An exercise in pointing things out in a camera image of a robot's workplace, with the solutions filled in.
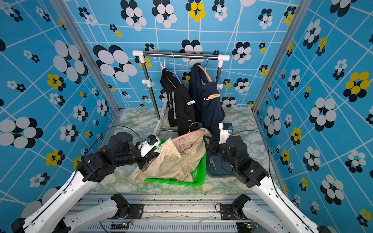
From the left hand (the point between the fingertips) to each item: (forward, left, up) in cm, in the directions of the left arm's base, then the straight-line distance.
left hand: (160, 149), depth 65 cm
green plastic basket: (-1, -19, -28) cm, 33 cm away
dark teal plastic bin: (+3, -30, -27) cm, 40 cm away
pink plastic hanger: (+7, -13, +3) cm, 15 cm away
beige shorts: (+2, -7, -16) cm, 17 cm away
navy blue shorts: (+21, -25, +3) cm, 33 cm away
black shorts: (+23, -9, +4) cm, 25 cm away
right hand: (+6, -23, +2) cm, 24 cm away
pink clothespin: (+7, -27, -27) cm, 38 cm away
